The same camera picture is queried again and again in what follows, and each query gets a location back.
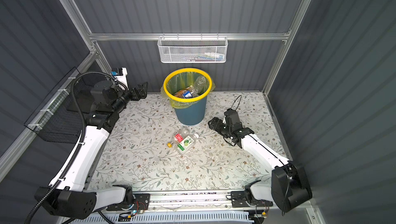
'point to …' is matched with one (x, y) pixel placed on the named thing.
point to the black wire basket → (56, 120)
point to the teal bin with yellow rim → (193, 116)
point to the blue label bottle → (187, 94)
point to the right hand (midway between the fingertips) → (214, 126)
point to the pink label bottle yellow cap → (179, 137)
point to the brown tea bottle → (180, 93)
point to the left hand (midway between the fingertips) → (138, 82)
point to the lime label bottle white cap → (187, 142)
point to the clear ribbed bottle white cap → (199, 86)
